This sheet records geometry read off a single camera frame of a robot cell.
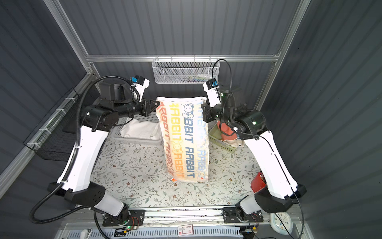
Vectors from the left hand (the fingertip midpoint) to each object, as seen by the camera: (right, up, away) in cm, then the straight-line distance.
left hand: (158, 102), depth 63 cm
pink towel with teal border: (+38, -15, +37) cm, 55 cm away
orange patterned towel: (+11, -16, +4) cm, 20 cm away
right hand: (+20, -2, -2) cm, 20 cm away
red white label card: (+11, -59, +6) cm, 61 cm away
